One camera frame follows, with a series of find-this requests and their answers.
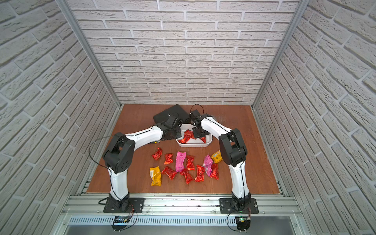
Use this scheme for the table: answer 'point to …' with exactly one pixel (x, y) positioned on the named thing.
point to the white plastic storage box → (192, 142)
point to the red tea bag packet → (171, 173)
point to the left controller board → (120, 220)
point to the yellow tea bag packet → (155, 174)
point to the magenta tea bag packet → (180, 157)
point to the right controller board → (243, 223)
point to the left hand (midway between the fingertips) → (182, 132)
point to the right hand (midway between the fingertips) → (202, 134)
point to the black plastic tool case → (176, 108)
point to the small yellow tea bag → (217, 157)
